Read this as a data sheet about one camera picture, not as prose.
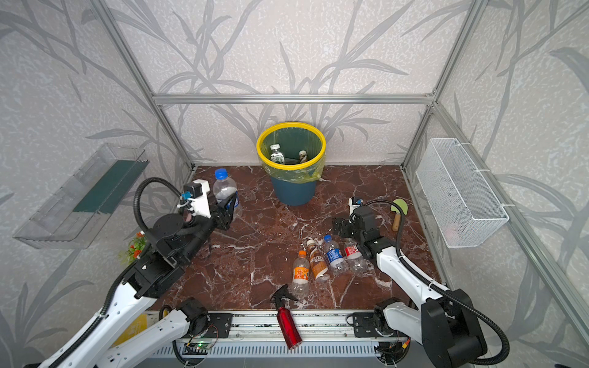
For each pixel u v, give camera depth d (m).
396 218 0.99
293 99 0.97
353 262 0.88
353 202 0.76
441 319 0.40
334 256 0.84
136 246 0.73
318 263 0.83
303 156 1.02
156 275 0.45
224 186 0.60
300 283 0.81
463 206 0.61
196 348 0.72
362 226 0.66
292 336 0.69
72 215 0.64
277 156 0.97
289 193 1.08
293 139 0.98
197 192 0.51
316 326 0.75
